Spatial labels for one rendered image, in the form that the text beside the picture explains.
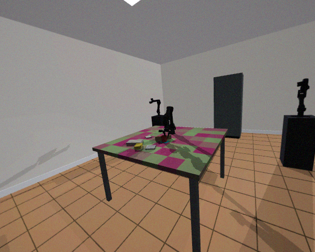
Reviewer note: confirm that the tan curved wooden bar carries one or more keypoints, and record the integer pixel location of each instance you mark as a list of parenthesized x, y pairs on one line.
[(158, 138)]

